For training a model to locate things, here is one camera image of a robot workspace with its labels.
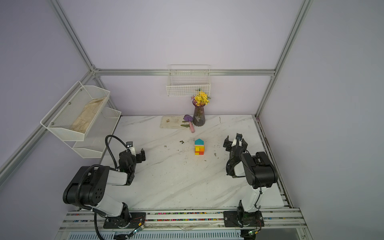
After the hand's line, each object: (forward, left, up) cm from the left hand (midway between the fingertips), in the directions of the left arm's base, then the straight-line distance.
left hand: (134, 150), depth 94 cm
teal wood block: (+3, -42, +6) cm, 42 cm away
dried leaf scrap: (+11, -30, -5) cm, 32 cm away
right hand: (+7, -65, +7) cm, 65 cm away
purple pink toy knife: (+32, -34, -3) cm, 47 cm away
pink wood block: (+2, -42, +4) cm, 42 cm away
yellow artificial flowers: (+29, -43, +19) cm, 55 cm away
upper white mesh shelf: (+8, +27, +24) cm, 37 cm away
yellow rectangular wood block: (+1, -41, +1) cm, 41 cm away
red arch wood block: (0, -43, -3) cm, 43 cm away
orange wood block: (+1, -44, 0) cm, 44 cm away
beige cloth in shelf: (+1, +20, +24) cm, 31 cm away
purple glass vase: (+26, -42, +4) cm, 49 cm away
